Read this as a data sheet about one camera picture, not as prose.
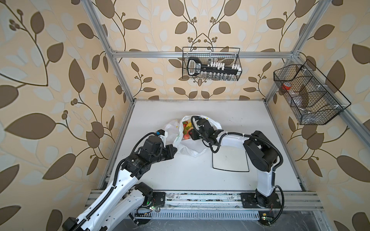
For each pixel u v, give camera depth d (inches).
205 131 29.1
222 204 29.1
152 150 22.0
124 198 22.8
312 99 28.9
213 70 33.1
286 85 34.5
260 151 19.9
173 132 33.4
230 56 35.9
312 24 30.2
